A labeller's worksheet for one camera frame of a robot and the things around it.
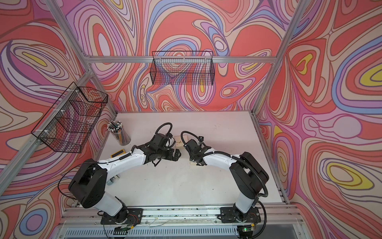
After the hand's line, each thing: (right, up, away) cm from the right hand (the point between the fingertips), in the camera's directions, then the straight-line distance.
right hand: (198, 159), depth 92 cm
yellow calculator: (-50, +4, +4) cm, 50 cm away
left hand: (-13, +4, -4) cm, 14 cm away
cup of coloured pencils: (-50, +20, -3) cm, 54 cm away
